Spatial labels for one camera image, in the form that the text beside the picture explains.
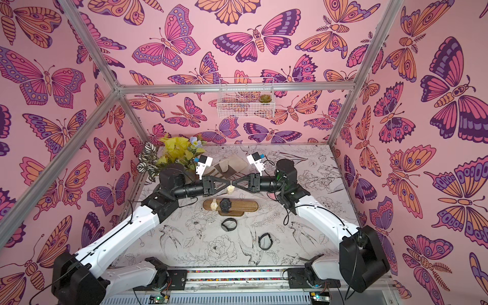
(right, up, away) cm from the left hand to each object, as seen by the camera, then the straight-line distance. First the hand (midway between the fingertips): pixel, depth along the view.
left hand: (231, 184), depth 67 cm
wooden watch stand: (+2, -13, +18) cm, 22 cm away
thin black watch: (+11, -26, +16) cm, 33 cm away
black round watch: (-3, -21, +21) cm, 30 cm away
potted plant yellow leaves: (-31, +13, +22) cm, 40 cm away
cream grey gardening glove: (-5, +5, +42) cm, 43 cm away
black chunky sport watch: (-4, -12, +18) cm, 22 cm away
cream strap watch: (-9, -11, +18) cm, 24 cm away
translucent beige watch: (0, -2, 0) cm, 2 cm away
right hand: (+2, 0, 0) cm, 2 cm away
